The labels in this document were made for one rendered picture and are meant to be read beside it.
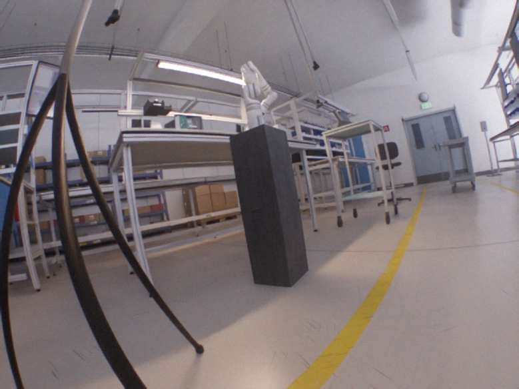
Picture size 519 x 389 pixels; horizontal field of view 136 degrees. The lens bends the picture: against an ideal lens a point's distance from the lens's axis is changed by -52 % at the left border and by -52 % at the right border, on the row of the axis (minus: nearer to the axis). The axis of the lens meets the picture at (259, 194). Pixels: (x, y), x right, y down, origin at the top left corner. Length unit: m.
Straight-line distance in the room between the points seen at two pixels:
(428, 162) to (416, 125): 1.18
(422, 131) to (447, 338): 6.97
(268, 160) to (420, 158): 6.59
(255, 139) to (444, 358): 1.17
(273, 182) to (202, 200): 4.16
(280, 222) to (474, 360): 0.97
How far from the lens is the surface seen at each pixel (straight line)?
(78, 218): 5.03
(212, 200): 5.29
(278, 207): 1.06
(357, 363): 0.68
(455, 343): 0.75
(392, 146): 3.75
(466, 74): 7.98
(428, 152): 7.38
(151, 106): 2.12
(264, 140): 1.10
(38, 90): 2.27
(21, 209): 2.24
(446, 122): 7.50
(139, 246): 1.36
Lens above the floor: 0.49
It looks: level
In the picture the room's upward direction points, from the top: 10 degrees counter-clockwise
